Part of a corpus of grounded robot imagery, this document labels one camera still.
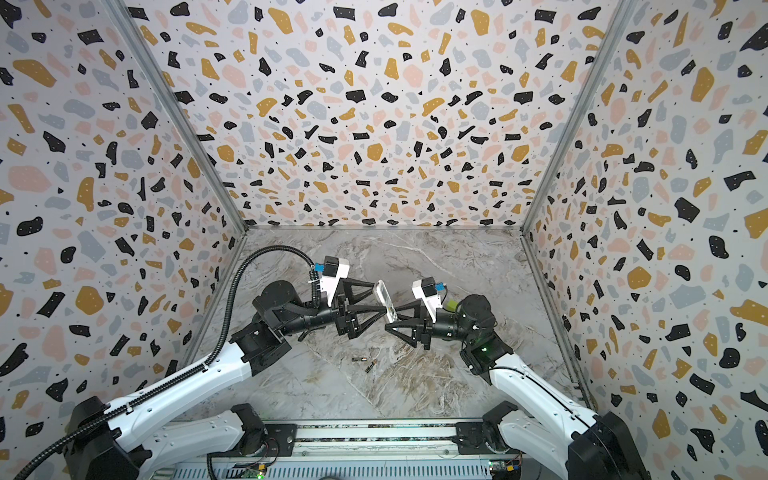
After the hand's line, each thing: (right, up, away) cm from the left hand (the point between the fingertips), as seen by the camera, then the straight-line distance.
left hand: (379, 298), depth 59 cm
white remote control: (+1, -1, +3) cm, 3 cm away
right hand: (+1, -6, +6) cm, 8 cm away
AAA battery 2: (-5, -23, +27) cm, 36 cm away
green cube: (+15, -2, +4) cm, 15 cm away
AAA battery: (-10, -22, +28) cm, 37 cm away
